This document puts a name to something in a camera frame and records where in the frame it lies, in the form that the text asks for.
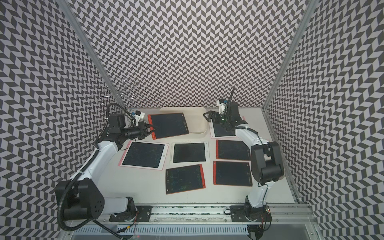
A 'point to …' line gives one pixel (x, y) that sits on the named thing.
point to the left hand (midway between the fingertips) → (158, 129)
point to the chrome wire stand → (120, 92)
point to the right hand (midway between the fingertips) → (208, 117)
